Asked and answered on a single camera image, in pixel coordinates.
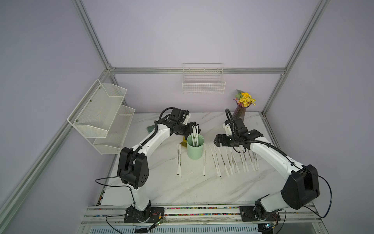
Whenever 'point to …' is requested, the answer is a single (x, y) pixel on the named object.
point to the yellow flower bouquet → (243, 99)
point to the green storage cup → (195, 152)
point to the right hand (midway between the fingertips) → (221, 143)
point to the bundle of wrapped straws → (195, 135)
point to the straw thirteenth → (179, 160)
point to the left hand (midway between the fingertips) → (191, 132)
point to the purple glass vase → (240, 111)
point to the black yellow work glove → (184, 142)
